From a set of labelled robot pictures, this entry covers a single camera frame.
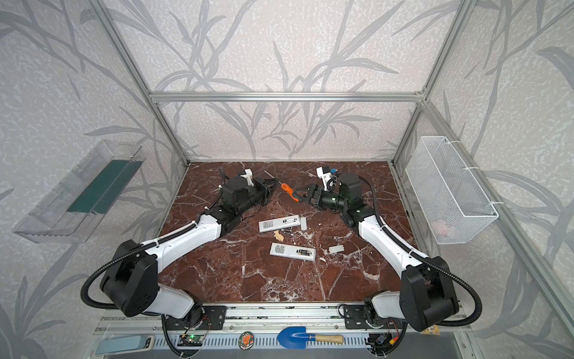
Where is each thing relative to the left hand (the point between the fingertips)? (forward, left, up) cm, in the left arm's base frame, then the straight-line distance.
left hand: (283, 172), depth 78 cm
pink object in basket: (-17, -53, -7) cm, 56 cm away
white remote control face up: (-19, -4, -26) cm, 32 cm away
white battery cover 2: (-16, -21, -29) cm, 39 cm away
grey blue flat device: (-49, +46, -23) cm, 71 cm away
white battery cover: (-6, -8, -28) cm, 29 cm away
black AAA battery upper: (-9, -2, -28) cm, 29 cm away
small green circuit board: (-47, +29, -29) cm, 62 cm away
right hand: (-6, -6, -2) cm, 9 cm away
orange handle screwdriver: (-4, 0, -4) cm, 5 cm away
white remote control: (-6, +3, -27) cm, 28 cm away
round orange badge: (-47, +10, -26) cm, 55 cm away
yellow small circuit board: (-44, -50, -25) cm, 71 cm away
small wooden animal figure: (-11, +3, -29) cm, 31 cm away
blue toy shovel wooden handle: (-46, -6, -26) cm, 53 cm away
